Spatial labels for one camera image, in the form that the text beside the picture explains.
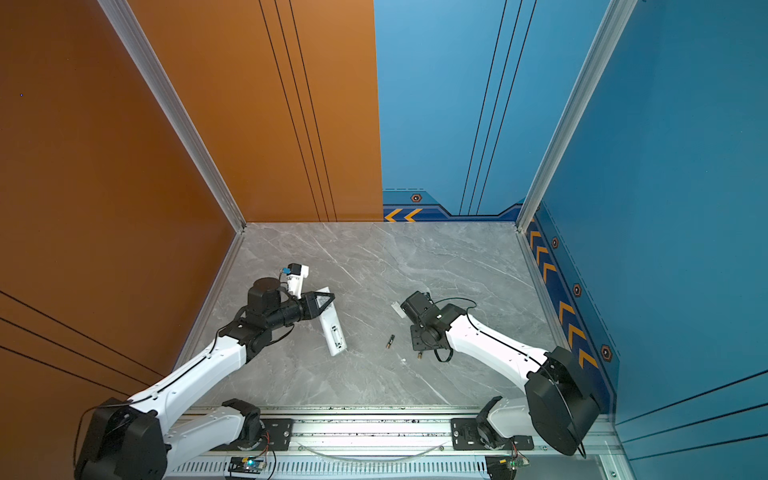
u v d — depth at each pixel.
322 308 0.76
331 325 0.78
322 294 0.77
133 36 0.73
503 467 0.70
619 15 0.70
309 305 0.71
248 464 0.71
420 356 0.86
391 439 0.75
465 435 0.72
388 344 0.89
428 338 0.59
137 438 0.39
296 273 0.74
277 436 0.74
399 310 0.96
